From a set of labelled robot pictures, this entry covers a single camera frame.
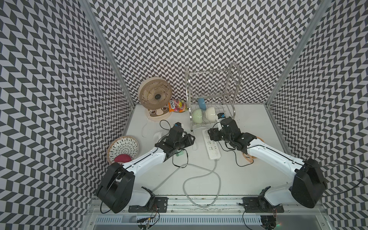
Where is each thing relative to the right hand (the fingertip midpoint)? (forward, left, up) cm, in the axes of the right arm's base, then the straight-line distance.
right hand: (212, 132), depth 83 cm
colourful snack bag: (+34, +24, -12) cm, 44 cm away
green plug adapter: (-6, +19, -14) cm, 24 cm away
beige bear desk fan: (+26, +37, +8) cm, 45 cm away
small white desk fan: (0, +33, -4) cm, 34 cm away
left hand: (-2, +12, -4) cm, 12 cm away
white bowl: (+16, 0, -2) cm, 16 cm away
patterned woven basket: (0, +59, -13) cm, 60 cm away
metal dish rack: (+17, +1, +15) cm, 22 cm away
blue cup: (+28, +5, -4) cm, 29 cm away
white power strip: (-2, -1, -13) cm, 14 cm away
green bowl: (+15, +8, -3) cm, 18 cm away
